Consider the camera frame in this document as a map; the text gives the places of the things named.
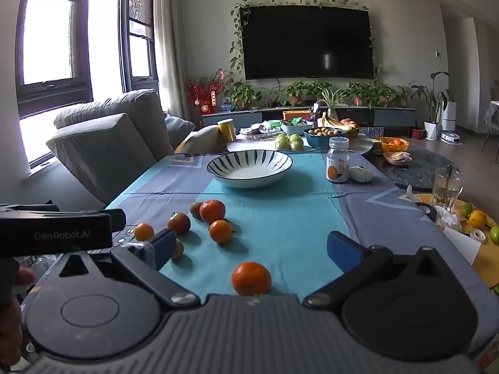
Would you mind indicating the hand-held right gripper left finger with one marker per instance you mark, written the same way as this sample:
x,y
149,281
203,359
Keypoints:
x,y
163,247

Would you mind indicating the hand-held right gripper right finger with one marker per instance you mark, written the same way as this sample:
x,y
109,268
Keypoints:
x,y
343,251

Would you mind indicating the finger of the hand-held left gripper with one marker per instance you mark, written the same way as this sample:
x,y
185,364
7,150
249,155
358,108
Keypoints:
x,y
119,219

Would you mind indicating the brown round fruit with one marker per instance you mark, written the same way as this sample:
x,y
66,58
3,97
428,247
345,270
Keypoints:
x,y
178,250
195,209

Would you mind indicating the orange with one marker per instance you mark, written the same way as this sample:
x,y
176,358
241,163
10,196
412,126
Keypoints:
x,y
213,211
144,232
251,278
220,231

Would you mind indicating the red apple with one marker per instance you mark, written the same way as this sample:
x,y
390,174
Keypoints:
x,y
179,223

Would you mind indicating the striped ceramic bowl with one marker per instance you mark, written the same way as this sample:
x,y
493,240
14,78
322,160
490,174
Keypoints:
x,y
249,167

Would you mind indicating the person's left hand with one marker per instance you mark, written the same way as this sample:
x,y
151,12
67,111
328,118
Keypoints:
x,y
26,276

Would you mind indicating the blue and grey tablecloth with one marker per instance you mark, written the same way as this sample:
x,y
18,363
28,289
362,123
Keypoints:
x,y
280,222

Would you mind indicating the grey sofa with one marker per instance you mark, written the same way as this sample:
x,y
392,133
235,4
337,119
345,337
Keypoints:
x,y
105,144

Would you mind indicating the white oval object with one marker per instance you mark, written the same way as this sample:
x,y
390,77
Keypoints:
x,y
361,174

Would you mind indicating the folded white paper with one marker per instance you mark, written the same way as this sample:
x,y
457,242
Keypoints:
x,y
409,194

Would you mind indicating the clear bottle with orange label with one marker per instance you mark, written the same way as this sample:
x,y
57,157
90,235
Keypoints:
x,y
337,161

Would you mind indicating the pink dish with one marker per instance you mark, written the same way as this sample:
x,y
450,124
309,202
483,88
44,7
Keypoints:
x,y
397,157

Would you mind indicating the grey pillow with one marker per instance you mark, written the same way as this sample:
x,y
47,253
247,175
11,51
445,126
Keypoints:
x,y
178,128

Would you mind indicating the dark round table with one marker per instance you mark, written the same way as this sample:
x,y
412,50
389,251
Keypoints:
x,y
417,171

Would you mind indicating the crumpled clear wrapper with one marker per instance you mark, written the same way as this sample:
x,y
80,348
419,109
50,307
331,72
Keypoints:
x,y
448,218

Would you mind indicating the beige cushion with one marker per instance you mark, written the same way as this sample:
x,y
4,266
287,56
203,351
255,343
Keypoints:
x,y
200,140

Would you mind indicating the green apple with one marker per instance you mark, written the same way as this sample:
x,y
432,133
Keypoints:
x,y
281,145
295,138
281,137
297,146

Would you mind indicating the orange plastic basket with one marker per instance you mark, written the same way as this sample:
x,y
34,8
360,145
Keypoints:
x,y
394,146

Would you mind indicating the white paper sheet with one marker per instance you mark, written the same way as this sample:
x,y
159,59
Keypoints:
x,y
462,243

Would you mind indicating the pile of longans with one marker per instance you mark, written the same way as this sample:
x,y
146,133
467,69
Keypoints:
x,y
322,131

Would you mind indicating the glass mug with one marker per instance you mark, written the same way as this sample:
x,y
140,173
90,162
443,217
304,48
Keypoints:
x,y
447,187

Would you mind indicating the bunch of bananas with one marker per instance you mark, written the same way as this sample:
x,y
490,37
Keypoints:
x,y
335,121

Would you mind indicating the green lime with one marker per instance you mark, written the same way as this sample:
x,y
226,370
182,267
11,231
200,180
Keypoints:
x,y
494,233
466,209

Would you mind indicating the light blue bowl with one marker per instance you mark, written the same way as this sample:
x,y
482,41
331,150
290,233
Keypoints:
x,y
296,128

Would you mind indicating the yellow can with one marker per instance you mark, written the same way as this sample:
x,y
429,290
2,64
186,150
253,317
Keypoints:
x,y
227,130

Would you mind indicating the white tape roll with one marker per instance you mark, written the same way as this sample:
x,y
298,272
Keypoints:
x,y
477,235

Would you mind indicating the yellow lemon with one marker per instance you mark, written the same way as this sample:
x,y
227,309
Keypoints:
x,y
477,219

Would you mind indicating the small red pot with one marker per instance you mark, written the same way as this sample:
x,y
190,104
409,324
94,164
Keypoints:
x,y
418,133

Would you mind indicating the orange box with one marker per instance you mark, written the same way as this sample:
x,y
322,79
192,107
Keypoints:
x,y
296,116

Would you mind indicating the yellow tray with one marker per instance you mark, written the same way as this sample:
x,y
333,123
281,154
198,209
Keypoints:
x,y
487,257

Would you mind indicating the glass plate of snacks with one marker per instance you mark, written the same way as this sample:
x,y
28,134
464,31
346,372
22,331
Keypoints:
x,y
259,131

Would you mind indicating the spider plant in vase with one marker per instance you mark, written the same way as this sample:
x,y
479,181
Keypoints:
x,y
331,101

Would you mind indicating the television console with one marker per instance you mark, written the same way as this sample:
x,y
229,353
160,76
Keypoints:
x,y
241,117

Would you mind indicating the red festive decoration plant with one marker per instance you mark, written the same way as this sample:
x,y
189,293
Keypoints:
x,y
204,91

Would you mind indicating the potted green plant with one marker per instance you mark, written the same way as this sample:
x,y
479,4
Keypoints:
x,y
241,95
296,92
370,93

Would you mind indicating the tall plant in white pot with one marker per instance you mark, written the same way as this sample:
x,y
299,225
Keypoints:
x,y
430,105

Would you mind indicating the white air purifier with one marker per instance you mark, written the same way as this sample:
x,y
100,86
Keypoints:
x,y
449,115

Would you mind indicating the beige curtain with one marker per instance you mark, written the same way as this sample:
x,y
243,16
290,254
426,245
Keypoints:
x,y
169,39

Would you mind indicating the dining chair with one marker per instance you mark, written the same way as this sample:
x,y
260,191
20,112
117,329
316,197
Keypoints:
x,y
492,124

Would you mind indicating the dark framed window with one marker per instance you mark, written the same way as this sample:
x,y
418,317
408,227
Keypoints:
x,y
50,27

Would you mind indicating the black television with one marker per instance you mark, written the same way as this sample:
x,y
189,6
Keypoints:
x,y
308,43

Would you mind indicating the green vine plant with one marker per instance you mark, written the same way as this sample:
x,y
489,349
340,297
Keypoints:
x,y
236,35

